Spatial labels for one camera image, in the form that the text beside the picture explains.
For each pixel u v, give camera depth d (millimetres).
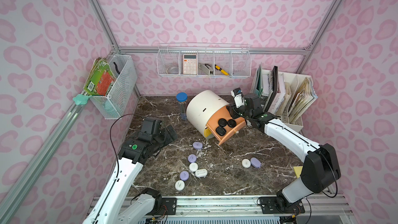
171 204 735
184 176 808
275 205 716
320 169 426
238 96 734
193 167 838
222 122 819
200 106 881
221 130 784
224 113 833
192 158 874
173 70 979
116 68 881
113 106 729
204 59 1012
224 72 977
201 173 819
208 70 908
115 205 386
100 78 722
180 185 783
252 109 640
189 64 951
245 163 844
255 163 846
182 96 929
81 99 626
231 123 819
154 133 533
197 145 923
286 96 927
